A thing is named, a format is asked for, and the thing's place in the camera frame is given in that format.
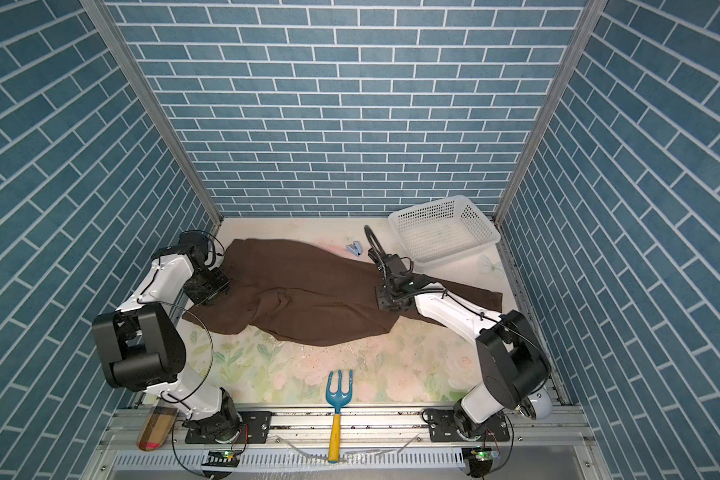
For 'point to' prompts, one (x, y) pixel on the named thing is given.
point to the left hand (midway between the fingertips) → (224, 292)
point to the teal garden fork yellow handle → (338, 401)
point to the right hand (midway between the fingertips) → (380, 293)
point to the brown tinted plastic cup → (156, 427)
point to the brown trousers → (301, 292)
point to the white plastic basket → (435, 231)
